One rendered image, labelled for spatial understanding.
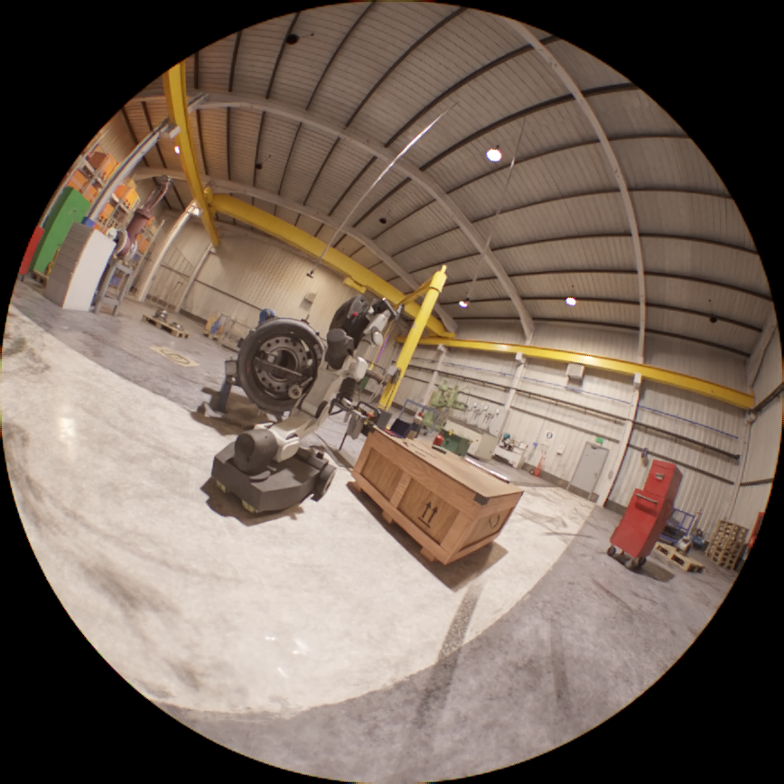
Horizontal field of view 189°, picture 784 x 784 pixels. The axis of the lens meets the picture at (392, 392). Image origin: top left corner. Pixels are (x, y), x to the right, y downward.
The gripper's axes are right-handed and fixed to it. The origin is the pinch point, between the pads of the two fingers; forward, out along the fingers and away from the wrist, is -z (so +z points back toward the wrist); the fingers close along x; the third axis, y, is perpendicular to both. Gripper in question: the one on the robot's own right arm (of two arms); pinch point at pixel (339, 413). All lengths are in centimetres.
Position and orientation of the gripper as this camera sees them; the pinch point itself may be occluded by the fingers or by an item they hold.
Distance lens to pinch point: 122.8
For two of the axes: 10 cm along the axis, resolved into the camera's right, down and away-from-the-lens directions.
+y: -7.4, 0.8, 6.6
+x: 6.2, 4.7, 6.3
